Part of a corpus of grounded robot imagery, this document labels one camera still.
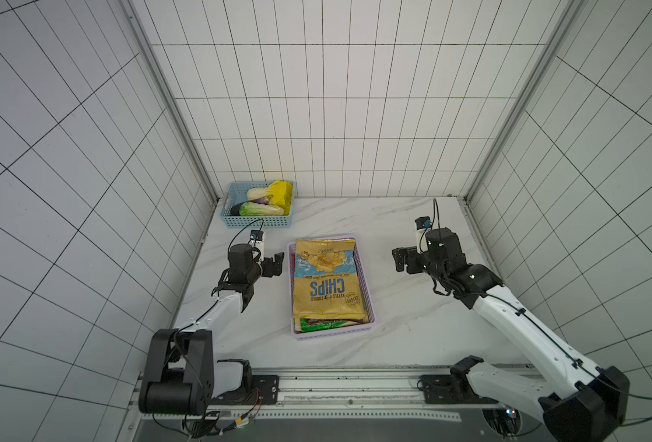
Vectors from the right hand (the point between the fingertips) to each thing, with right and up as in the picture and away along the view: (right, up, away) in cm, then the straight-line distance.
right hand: (397, 248), depth 79 cm
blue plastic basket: (-61, +20, +42) cm, 77 cm away
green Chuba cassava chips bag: (-25, -23, +1) cm, 34 cm away
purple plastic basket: (-19, -25, +1) cm, 31 cm away
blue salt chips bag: (-21, -11, +6) cm, 24 cm away
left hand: (-41, -4, +12) cm, 43 cm away
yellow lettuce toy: (-39, +20, +32) cm, 54 cm away
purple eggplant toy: (-59, +12, +34) cm, 70 cm away
